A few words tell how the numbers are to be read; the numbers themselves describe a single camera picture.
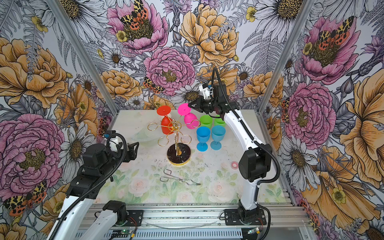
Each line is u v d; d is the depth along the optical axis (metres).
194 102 0.78
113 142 0.54
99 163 0.51
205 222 0.74
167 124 0.85
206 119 0.98
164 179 0.87
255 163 0.49
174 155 0.97
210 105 0.70
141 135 1.08
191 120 0.85
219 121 0.95
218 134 0.90
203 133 0.94
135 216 0.74
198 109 0.73
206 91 0.76
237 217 0.74
